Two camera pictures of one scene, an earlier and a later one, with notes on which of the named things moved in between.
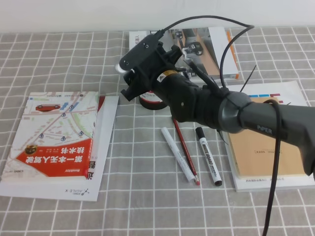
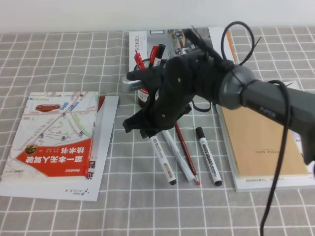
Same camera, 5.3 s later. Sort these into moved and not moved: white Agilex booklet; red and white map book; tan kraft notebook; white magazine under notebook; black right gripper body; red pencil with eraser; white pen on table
Moved: black right gripper body
Not moved: tan kraft notebook; white magazine under notebook; red pencil with eraser; red and white map book; white Agilex booklet; white pen on table
